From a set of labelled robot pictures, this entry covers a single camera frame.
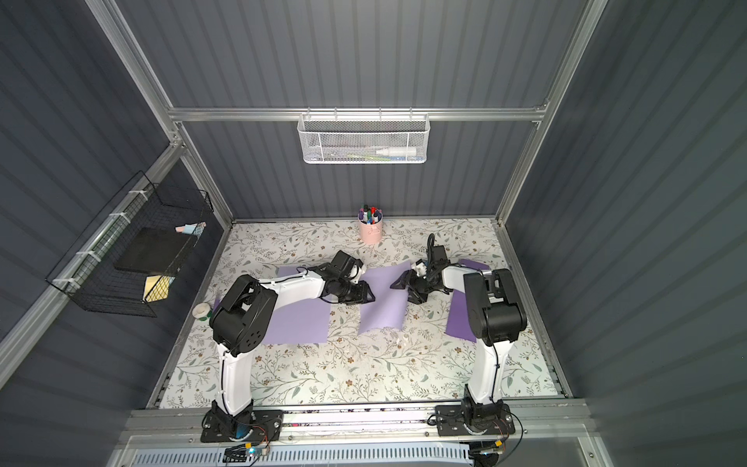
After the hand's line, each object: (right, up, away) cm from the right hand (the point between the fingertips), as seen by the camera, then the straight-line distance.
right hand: (395, 292), depth 95 cm
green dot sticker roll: (-63, -6, -2) cm, 64 cm away
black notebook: (-64, +14, -20) cm, 68 cm away
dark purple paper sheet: (+20, -9, -4) cm, 22 cm away
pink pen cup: (-9, +24, +10) cm, 27 cm away
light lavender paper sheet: (-29, -9, -5) cm, 30 cm away
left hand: (-7, -4, -1) cm, 8 cm away
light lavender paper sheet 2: (-3, -4, -6) cm, 8 cm away
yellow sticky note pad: (-52, +7, -35) cm, 63 cm away
